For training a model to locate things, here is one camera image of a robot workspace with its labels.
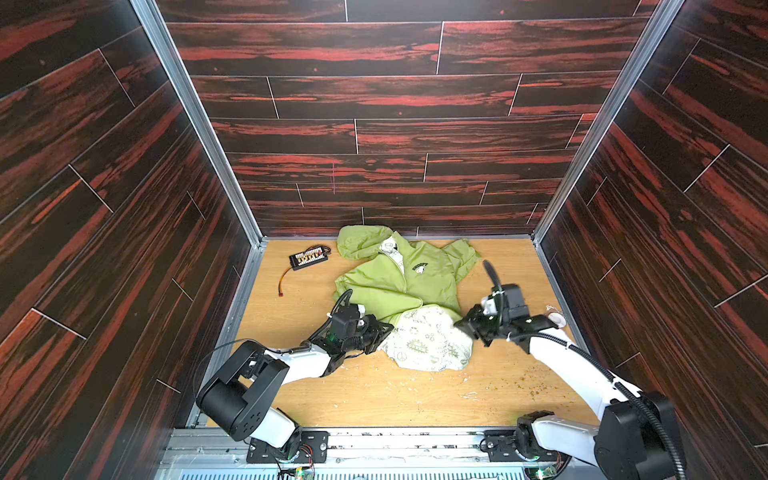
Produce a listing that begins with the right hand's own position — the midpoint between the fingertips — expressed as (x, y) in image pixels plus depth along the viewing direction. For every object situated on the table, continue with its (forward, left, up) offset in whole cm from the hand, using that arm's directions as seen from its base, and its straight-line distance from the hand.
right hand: (458, 320), depth 85 cm
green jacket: (+19, +13, -9) cm, 25 cm away
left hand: (-2, +17, -1) cm, 17 cm away
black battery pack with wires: (+31, +50, -7) cm, 59 cm away
